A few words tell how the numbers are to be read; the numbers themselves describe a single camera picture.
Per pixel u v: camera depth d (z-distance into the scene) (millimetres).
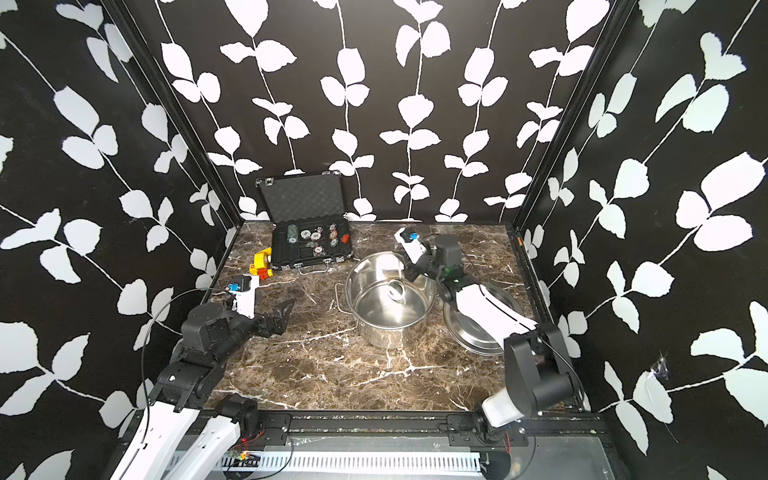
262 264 1011
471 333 912
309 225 1145
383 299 954
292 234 1111
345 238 1143
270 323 636
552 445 731
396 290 980
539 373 439
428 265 732
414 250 726
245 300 603
